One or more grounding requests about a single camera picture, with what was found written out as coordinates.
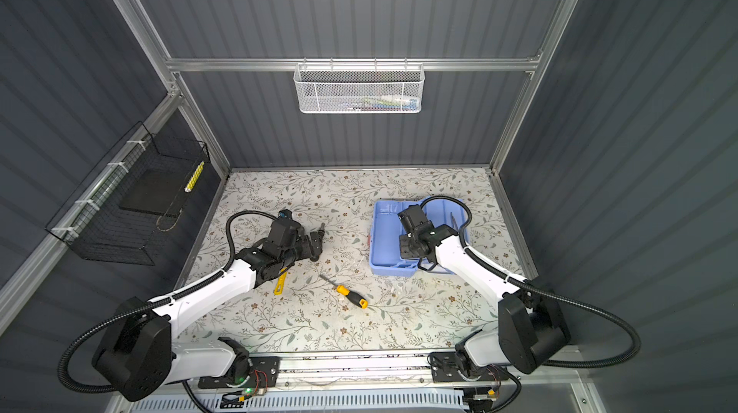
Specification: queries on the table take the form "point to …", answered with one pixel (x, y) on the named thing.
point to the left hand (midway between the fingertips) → (309, 241)
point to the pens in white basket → (382, 103)
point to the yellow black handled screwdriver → (351, 295)
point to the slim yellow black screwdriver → (454, 222)
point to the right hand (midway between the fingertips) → (414, 246)
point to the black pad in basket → (158, 191)
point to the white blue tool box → (385, 229)
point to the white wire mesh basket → (358, 88)
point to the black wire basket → (95, 228)
